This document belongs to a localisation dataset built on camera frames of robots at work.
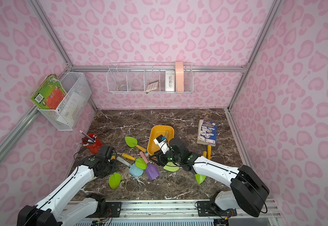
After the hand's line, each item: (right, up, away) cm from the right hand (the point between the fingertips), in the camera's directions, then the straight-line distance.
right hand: (152, 157), depth 77 cm
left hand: (-23, -7, +7) cm, 25 cm away
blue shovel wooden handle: (+8, +11, +27) cm, 30 cm away
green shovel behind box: (-17, +4, +24) cm, 29 cm away
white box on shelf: (+10, +46, +16) cm, 50 cm away
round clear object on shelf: (-22, +41, +16) cm, 49 cm away
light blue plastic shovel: (-12, -10, +9) cm, 19 cm away
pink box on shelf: (+16, +43, +11) cm, 47 cm away
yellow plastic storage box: (0, +12, +27) cm, 30 cm away
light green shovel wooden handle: (+11, -10, +12) cm, 19 cm away
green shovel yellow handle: (+28, -15, +7) cm, 33 cm away
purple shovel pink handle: (-1, -11, +9) cm, 14 cm away
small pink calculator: (-2, +43, +18) cm, 47 cm away
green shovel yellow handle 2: (-23, -15, +7) cm, 28 cm away
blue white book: (+36, +11, +24) cm, 45 cm away
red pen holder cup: (-41, +6, +16) cm, 44 cm away
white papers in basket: (-48, +27, +7) cm, 56 cm away
